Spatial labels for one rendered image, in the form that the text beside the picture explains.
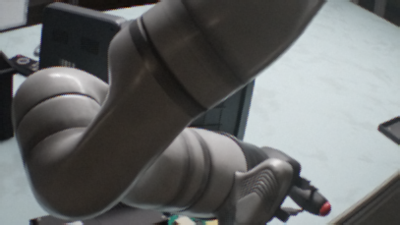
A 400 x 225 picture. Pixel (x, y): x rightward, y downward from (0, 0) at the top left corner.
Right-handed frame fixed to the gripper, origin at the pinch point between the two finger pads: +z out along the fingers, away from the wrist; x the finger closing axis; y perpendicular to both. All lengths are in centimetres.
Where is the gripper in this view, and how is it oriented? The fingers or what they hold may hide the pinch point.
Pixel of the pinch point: (312, 199)
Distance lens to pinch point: 63.5
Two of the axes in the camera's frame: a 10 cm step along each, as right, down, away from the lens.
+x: -4.5, 8.8, 1.1
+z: 6.0, 2.1, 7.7
